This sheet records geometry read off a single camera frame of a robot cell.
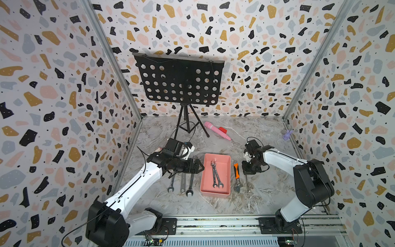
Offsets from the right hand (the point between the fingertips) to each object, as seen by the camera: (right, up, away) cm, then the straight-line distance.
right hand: (244, 172), depth 91 cm
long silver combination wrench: (-36, -5, -3) cm, 36 cm away
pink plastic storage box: (-12, +4, +4) cm, 14 cm away
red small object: (-10, +25, +21) cm, 34 cm away
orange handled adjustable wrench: (-4, -7, -4) cm, 9 cm away
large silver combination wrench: (-32, -10, -4) cm, 33 cm away
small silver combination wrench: (-17, -1, 0) cm, 17 cm away
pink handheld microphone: (-15, +25, +21) cm, 36 cm away
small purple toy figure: (+33, +21, +15) cm, 42 cm away
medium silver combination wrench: (-43, -8, -4) cm, 43 cm away
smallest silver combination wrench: (+1, -7, -5) cm, 9 cm away
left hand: (-27, +6, -14) cm, 31 cm away
